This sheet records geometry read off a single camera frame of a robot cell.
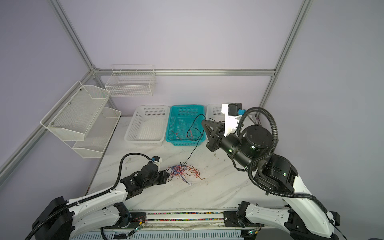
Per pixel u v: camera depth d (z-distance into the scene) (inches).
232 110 15.2
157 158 30.4
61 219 15.9
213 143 15.8
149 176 25.5
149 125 45.4
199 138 41.8
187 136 43.7
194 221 29.5
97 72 35.9
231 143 15.9
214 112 46.7
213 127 16.9
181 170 32.3
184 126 45.3
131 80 37.6
